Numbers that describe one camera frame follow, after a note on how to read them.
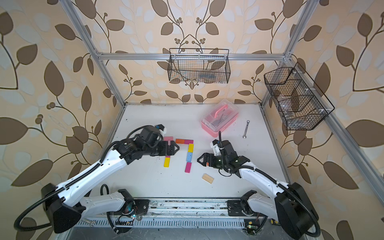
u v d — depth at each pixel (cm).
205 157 74
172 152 65
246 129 105
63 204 39
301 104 73
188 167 88
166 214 74
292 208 41
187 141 99
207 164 72
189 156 93
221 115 105
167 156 92
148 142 57
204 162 73
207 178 83
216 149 77
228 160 64
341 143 54
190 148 96
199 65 96
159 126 69
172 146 66
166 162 91
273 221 69
